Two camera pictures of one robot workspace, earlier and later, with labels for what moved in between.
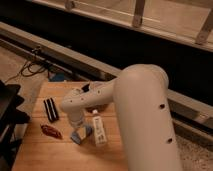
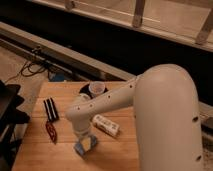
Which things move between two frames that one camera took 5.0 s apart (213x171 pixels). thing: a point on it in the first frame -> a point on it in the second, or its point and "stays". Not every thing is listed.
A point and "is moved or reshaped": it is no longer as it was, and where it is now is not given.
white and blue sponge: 80,134 is moved or reshaped
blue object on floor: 56,76 stays
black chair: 10,118 stays
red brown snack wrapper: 50,130 is moved or reshaped
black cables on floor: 33,68 stays
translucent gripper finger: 82,132 -> 86,142
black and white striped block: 51,110 stays
